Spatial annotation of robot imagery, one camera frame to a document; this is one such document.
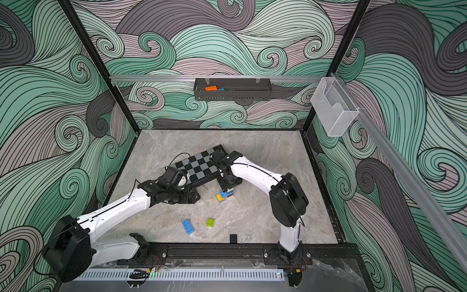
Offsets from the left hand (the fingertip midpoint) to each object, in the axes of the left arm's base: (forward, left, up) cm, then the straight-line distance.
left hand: (193, 196), depth 82 cm
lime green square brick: (-9, -8, -8) cm, 14 cm away
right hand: (+6, -18, 0) cm, 18 cm away
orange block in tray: (+48, -7, +26) cm, 55 cm away
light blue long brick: (+2, -14, -4) cm, 15 cm away
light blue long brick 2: (-11, +2, -7) cm, 14 cm away
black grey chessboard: (+19, 0, -5) cm, 20 cm away
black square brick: (-16, -18, -7) cm, 25 cm away
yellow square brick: (+2, -12, -6) cm, 13 cm away
